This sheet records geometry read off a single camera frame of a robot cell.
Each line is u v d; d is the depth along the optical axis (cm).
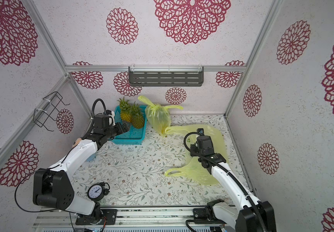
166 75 95
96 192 80
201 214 75
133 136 106
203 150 61
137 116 99
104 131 66
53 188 42
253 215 40
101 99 71
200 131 73
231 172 50
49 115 77
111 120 70
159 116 93
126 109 103
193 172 79
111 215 73
